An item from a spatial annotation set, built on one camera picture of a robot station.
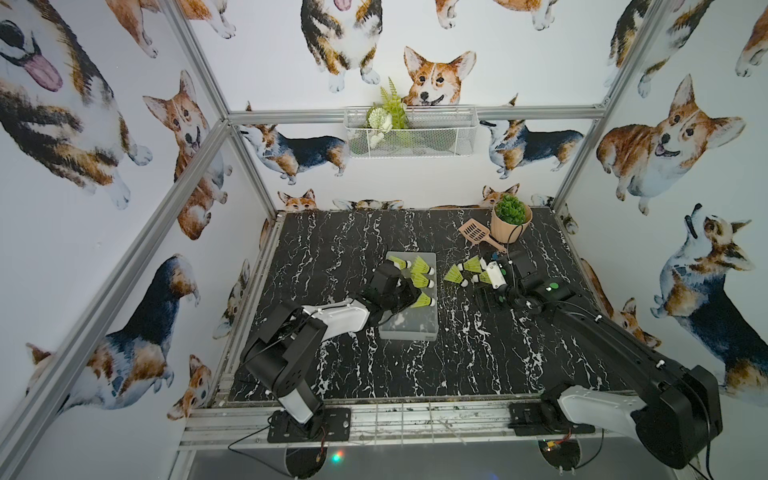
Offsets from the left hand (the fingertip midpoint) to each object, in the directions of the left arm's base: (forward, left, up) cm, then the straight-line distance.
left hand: (429, 287), depth 89 cm
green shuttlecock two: (+14, +8, -8) cm, 18 cm away
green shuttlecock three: (+8, -9, -6) cm, 13 cm away
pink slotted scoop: (+28, -22, -9) cm, 37 cm away
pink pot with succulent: (+24, -29, +3) cm, 38 cm away
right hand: (-5, -14, +6) cm, 16 cm away
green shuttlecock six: (-2, +2, -4) cm, 5 cm away
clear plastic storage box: (-7, +3, -9) cm, 11 cm away
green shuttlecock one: (+11, +2, -6) cm, 13 cm away
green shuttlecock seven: (+6, +2, -6) cm, 9 cm away
